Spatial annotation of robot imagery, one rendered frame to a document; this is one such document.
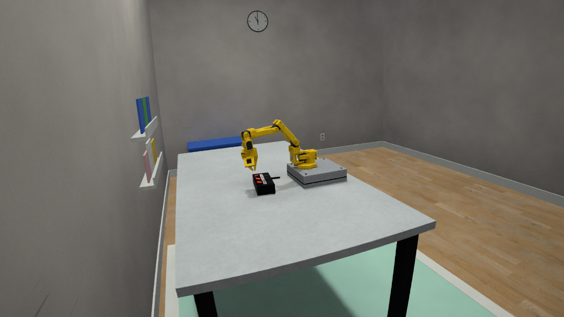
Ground black power strip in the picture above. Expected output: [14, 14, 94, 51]
[252, 173, 280, 195]

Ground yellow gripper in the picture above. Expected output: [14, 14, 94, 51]
[241, 147, 258, 171]

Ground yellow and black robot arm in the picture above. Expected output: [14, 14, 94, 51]
[240, 120, 317, 169]

